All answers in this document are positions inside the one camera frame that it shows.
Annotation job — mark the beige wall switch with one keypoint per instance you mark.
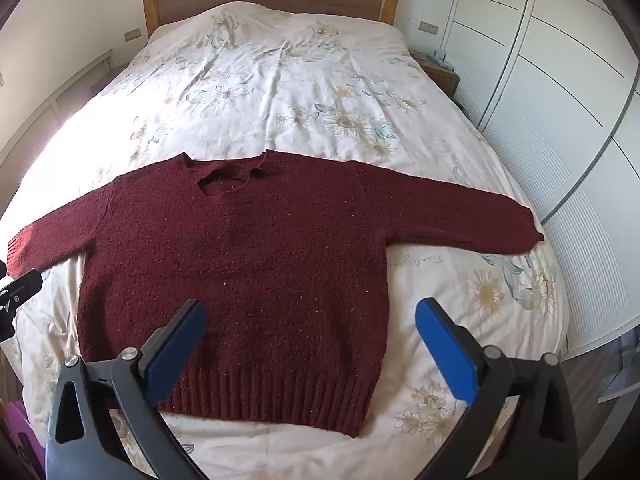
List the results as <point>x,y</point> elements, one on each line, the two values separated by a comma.
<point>132,34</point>
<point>427,26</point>

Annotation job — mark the items on nightstand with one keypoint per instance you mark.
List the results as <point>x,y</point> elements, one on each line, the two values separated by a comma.
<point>440,58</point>

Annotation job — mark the floral white bed cover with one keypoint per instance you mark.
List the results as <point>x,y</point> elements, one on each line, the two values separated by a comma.
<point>310,110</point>

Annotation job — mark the dark red knit sweater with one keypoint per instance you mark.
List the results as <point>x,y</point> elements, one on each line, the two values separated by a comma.
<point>240,270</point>

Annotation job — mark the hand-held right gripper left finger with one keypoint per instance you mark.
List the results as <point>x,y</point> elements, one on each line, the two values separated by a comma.
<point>176,347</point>

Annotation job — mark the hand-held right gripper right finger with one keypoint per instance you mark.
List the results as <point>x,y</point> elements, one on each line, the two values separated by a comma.
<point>446,350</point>

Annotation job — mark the wooden nightstand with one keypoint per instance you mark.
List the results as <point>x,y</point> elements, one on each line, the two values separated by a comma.
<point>440,72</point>

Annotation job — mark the white sliding wardrobe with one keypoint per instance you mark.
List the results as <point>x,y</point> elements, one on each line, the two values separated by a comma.
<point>555,100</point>

